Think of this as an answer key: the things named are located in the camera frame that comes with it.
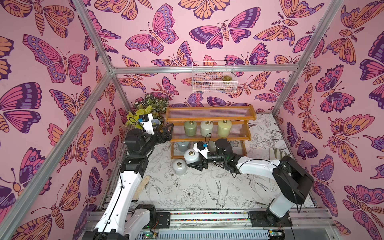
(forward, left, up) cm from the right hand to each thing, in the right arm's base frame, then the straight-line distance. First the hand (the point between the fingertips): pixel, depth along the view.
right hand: (190, 155), depth 77 cm
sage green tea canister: (+16, 0, +4) cm, 16 cm away
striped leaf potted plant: (+33, +22, +6) cm, 40 cm away
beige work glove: (-10, +28, -18) cm, 35 cm away
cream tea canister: (+16, -9, +3) cm, 18 cm away
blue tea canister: (+13, +6, -11) cm, 18 cm away
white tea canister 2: (-3, -1, +5) cm, 6 cm away
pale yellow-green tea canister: (+16, -19, +4) cm, 25 cm away
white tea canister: (-1, +6, -10) cm, 12 cm away
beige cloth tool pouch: (+12, -55, -18) cm, 59 cm away
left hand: (+9, +11, +15) cm, 20 cm away
